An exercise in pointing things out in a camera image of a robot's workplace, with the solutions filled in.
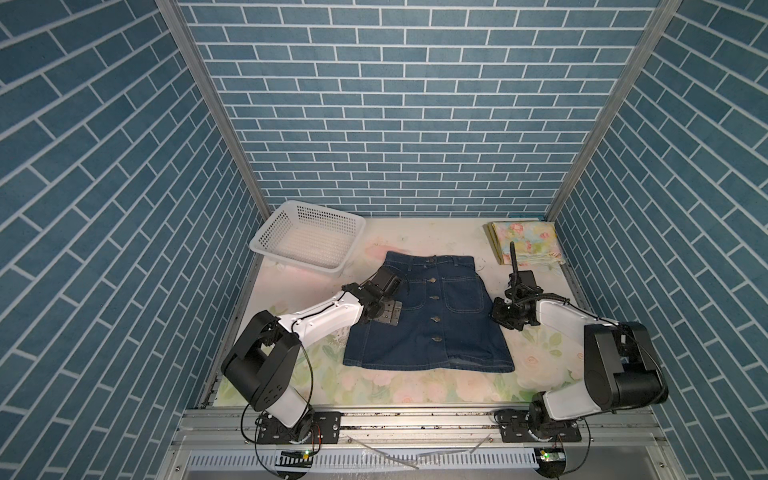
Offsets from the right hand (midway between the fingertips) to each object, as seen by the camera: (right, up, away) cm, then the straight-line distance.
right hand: (489, 312), depth 94 cm
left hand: (-33, +2, -4) cm, 34 cm away
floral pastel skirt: (+22, +22, +15) cm, 34 cm away
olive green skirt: (+8, +23, +18) cm, 30 cm away
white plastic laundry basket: (-62, +24, +20) cm, 70 cm away
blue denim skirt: (-14, -2, -2) cm, 14 cm away
